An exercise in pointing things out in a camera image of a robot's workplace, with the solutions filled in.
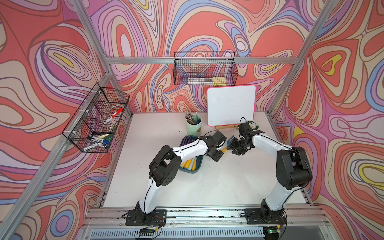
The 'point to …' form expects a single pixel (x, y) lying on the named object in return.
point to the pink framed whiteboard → (227, 105)
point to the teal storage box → (185, 139)
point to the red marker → (115, 114)
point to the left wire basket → (91, 127)
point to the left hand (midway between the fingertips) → (218, 154)
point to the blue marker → (98, 139)
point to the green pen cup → (193, 126)
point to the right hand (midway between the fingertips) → (229, 152)
